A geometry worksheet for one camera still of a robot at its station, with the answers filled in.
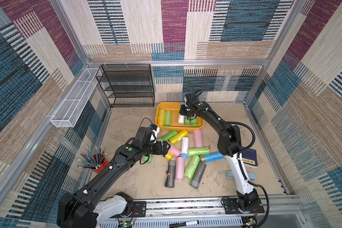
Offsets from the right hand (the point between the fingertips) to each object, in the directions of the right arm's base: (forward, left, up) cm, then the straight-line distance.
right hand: (183, 112), depth 103 cm
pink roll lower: (-38, +4, -7) cm, 39 cm away
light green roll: (-4, -8, -6) cm, 10 cm away
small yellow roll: (-30, +10, -7) cm, 32 cm away
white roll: (-5, +2, -1) cm, 6 cm away
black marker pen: (-63, +3, -10) cm, 64 cm away
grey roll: (-43, -6, -8) cm, 44 cm away
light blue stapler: (-42, -36, -6) cm, 56 cm away
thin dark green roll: (-4, -3, -6) cm, 8 cm away
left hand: (-30, +12, +7) cm, 33 cm away
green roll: (-2, +11, -6) cm, 13 cm away
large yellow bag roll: (+1, +16, -5) cm, 17 cm away
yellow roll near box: (-14, +1, -7) cm, 16 cm away
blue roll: (-31, -17, -6) cm, 36 cm away
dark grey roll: (-41, +9, -7) cm, 42 cm away
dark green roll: (-39, +20, +12) cm, 46 cm away
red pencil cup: (-36, +50, -1) cm, 61 cm away
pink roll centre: (-27, +6, -7) cm, 28 cm away
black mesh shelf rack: (+20, +41, +10) cm, 47 cm away
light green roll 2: (-27, -10, -6) cm, 30 cm away
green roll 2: (-16, +12, -6) cm, 21 cm away
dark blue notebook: (-29, -41, -10) cm, 51 cm away
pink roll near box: (-19, -10, -8) cm, 23 cm away
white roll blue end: (-24, 0, -8) cm, 25 cm away
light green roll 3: (-33, -5, -8) cm, 34 cm away
